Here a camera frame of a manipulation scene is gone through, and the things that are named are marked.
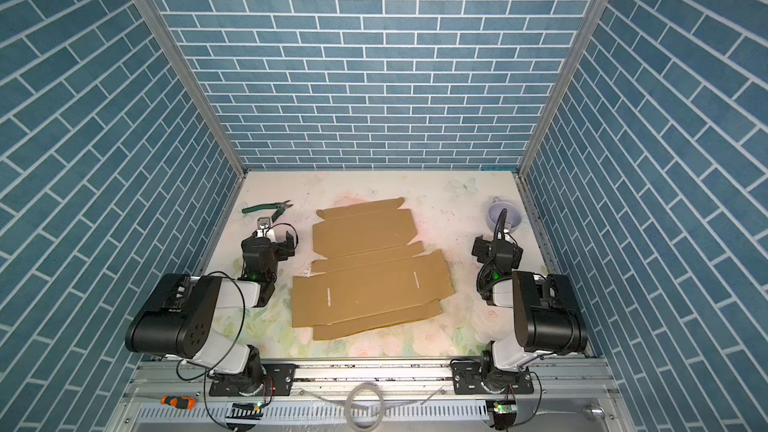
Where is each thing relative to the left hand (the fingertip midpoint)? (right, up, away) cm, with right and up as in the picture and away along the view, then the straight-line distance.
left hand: (272, 232), depth 93 cm
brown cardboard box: (+32, -13, 0) cm, 34 cm away
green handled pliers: (-4, +8, +15) cm, 18 cm away
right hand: (+71, -1, +1) cm, 71 cm away
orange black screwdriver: (-11, -37, -24) cm, 45 cm away
